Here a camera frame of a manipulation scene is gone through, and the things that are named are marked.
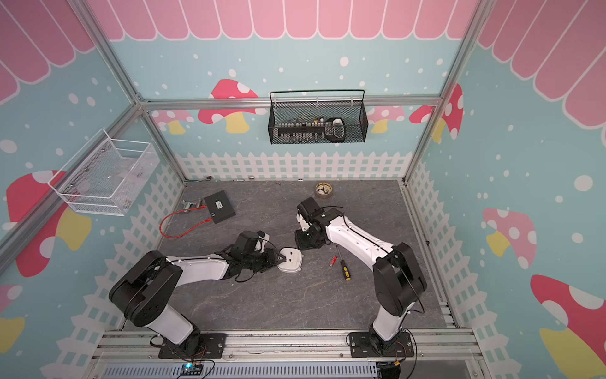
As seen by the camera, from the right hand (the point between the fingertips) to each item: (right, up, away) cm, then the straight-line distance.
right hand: (301, 244), depth 86 cm
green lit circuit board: (-33, -36, -13) cm, 51 cm away
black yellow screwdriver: (+17, -10, +3) cm, 20 cm away
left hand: (-7, -8, +4) cm, 11 cm away
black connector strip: (0, +42, +3) cm, 43 cm away
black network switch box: (-39, +14, +22) cm, 47 cm away
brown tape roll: (+10, +21, +30) cm, 38 cm away
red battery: (+13, -7, +6) cm, 16 cm away
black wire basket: (+17, +47, +6) cm, 51 cm away
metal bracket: (-53, +14, +23) cm, 60 cm away
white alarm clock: (-3, -7, +3) cm, 8 cm away
